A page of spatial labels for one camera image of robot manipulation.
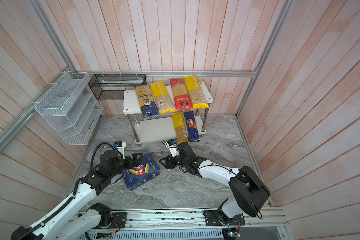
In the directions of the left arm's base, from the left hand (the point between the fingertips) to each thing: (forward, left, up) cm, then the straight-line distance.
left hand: (136, 158), depth 80 cm
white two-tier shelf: (+26, -1, -8) cm, 27 cm away
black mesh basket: (+51, +24, +11) cm, 57 cm away
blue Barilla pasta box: (-2, -5, -8) cm, 10 cm away
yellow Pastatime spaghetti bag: (+27, -24, -5) cm, 37 cm away
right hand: (+1, -14, -3) cm, 15 cm away
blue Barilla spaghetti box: (+23, -33, -4) cm, 40 cm away
